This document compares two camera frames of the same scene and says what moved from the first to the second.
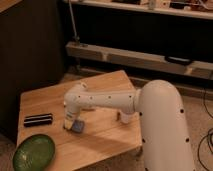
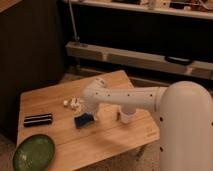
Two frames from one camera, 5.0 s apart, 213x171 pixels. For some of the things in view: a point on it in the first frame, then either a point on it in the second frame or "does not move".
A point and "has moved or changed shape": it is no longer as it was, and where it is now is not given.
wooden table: x=104 y=137 does not move
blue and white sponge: x=78 y=126 has moved or changed shape
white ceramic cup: x=125 y=115 does not move
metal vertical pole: x=75 y=37 does not move
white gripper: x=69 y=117 → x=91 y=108
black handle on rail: x=176 y=59 does not move
